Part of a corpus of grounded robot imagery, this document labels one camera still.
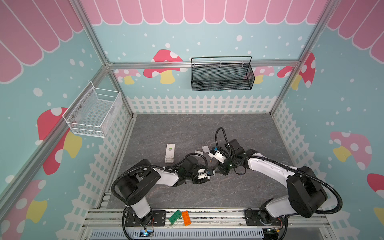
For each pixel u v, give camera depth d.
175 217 0.74
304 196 0.43
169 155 0.96
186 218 0.74
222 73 0.97
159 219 0.75
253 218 0.73
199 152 0.97
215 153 0.76
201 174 0.75
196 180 0.80
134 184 0.47
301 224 0.73
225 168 0.75
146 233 0.73
